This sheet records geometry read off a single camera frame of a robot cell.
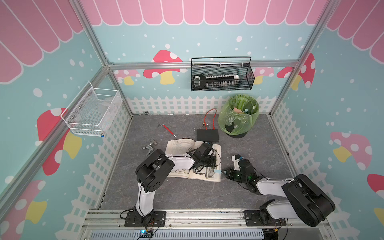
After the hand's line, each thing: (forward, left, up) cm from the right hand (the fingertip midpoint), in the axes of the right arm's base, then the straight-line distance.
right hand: (222, 170), depth 90 cm
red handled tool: (+34, +37, -1) cm, 50 cm away
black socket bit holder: (+41, +12, +34) cm, 55 cm away
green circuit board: (-31, +41, -3) cm, 51 cm away
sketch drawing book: (+16, +24, +3) cm, 29 cm away
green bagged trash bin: (+24, -11, +14) cm, 30 cm away
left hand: (+4, +3, 0) cm, 5 cm away
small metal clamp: (+15, +46, +1) cm, 48 cm away
